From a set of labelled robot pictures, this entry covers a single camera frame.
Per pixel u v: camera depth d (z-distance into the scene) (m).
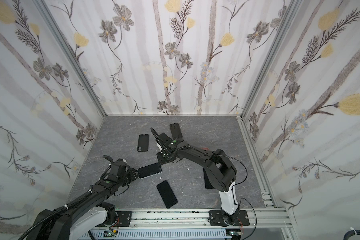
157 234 0.70
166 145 0.69
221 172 0.49
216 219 0.73
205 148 0.55
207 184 0.86
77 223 0.50
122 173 0.71
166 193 0.82
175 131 1.09
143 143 1.05
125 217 0.74
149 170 0.90
